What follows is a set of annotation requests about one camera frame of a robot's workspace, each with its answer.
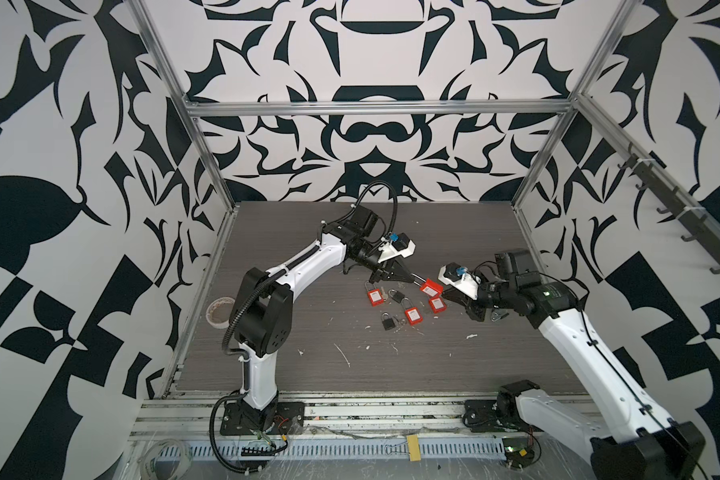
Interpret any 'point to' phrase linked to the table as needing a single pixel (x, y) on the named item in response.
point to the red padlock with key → (376, 295)
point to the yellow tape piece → (414, 449)
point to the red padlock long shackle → (437, 304)
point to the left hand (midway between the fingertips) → (414, 273)
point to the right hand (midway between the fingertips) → (450, 289)
